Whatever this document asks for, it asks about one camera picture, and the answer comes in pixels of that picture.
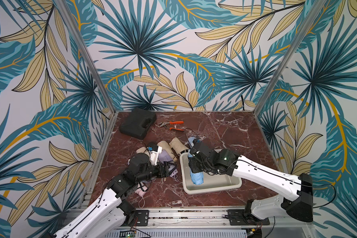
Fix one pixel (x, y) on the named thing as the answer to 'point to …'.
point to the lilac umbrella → (164, 157)
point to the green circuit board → (130, 235)
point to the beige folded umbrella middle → (165, 146)
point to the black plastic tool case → (137, 123)
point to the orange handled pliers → (162, 124)
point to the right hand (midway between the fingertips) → (190, 164)
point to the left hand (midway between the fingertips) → (173, 169)
